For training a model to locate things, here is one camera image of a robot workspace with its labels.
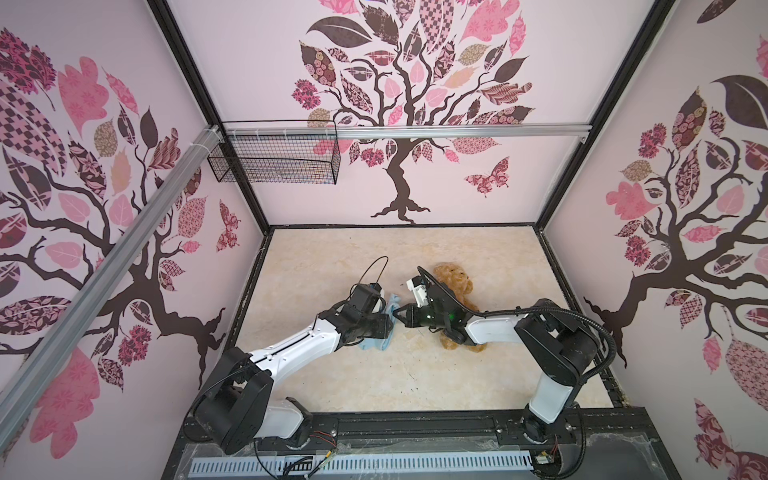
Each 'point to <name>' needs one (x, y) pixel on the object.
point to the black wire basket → (277, 151)
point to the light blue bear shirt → (380, 343)
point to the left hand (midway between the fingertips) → (387, 329)
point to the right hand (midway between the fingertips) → (392, 310)
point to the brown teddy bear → (456, 280)
